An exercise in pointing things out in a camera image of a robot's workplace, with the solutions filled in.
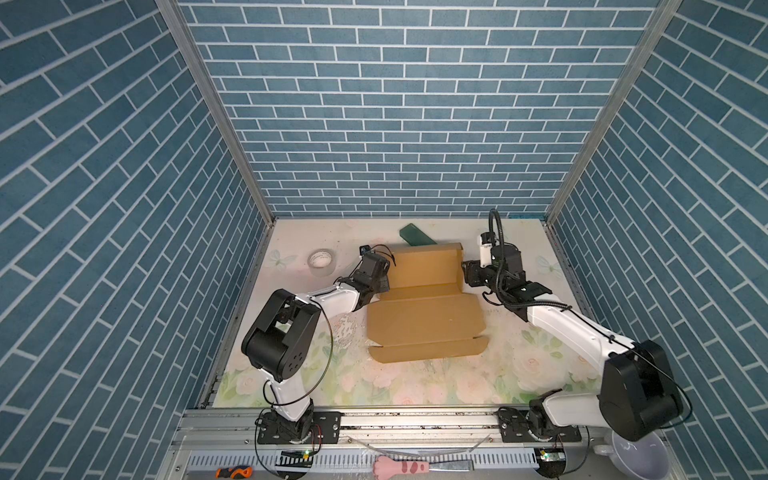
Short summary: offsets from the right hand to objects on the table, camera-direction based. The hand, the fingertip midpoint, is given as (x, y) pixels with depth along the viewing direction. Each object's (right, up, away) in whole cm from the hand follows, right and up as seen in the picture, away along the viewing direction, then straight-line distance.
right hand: (468, 259), depth 88 cm
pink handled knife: (-24, -46, -21) cm, 56 cm away
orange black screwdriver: (-57, -47, -21) cm, 77 cm away
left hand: (-26, -6, +9) cm, 29 cm away
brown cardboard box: (-13, -18, +5) cm, 22 cm away
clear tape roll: (-49, -2, +19) cm, 53 cm away
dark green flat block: (-14, +7, +26) cm, 31 cm away
